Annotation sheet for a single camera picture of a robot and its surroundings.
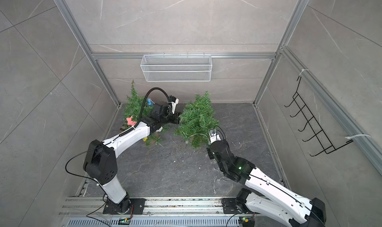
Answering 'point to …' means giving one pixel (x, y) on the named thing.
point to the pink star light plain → (130, 122)
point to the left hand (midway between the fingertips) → (185, 112)
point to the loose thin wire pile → (222, 182)
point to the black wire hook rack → (326, 146)
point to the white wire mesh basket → (176, 67)
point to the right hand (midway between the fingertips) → (215, 139)
